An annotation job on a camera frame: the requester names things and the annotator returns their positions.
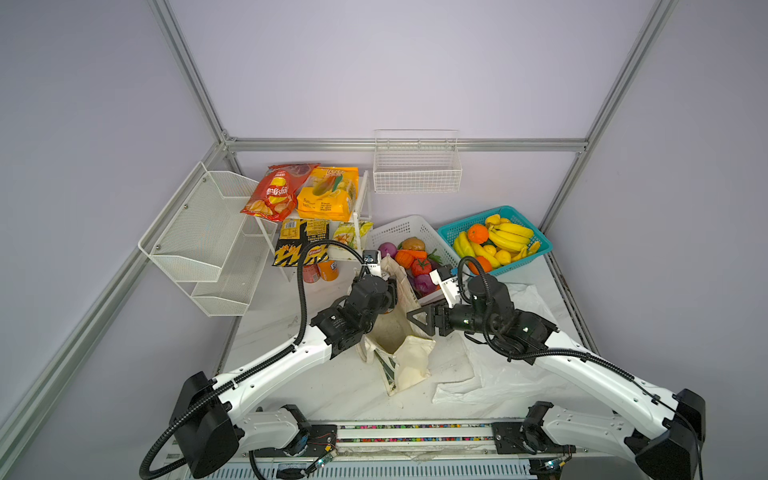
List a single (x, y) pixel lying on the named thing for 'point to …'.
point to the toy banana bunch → (507, 235)
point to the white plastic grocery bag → (468, 371)
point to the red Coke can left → (311, 273)
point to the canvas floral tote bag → (401, 350)
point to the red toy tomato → (421, 266)
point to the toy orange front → (485, 264)
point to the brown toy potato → (413, 244)
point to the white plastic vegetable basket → (395, 229)
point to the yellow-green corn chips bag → (345, 232)
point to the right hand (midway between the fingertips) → (413, 312)
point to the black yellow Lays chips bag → (295, 235)
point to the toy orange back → (478, 234)
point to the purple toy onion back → (388, 247)
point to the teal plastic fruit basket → (447, 234)
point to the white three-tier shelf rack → (363, 213)
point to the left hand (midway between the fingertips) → (383, 277)
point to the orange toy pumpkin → (406, 257)
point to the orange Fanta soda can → (328, 270)
